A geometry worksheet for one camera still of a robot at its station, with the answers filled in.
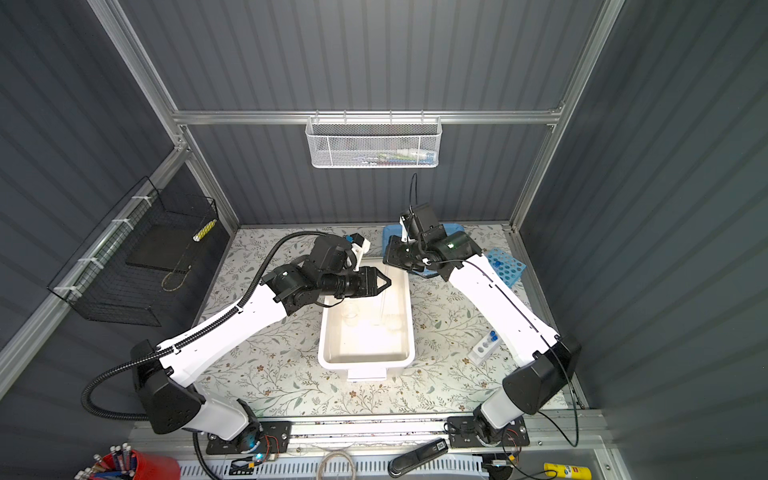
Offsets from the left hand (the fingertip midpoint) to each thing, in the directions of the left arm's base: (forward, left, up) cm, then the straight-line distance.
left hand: (388, 283), depth 71 cm
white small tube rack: (-10, -25, -23) cm, 35 cm away
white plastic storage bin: (-1, +6, -25) cm, 26 cm away
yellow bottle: (-38, -39, -24) cm, 59 cm away
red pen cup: (-31, +56, -15) cm, 66 cm away
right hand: (+6, 0, +2) cm, 7 cm away
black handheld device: (-33, -5, -23) cm, 40 cm away
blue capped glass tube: (-7, -29, -19) cm, 35 cm away
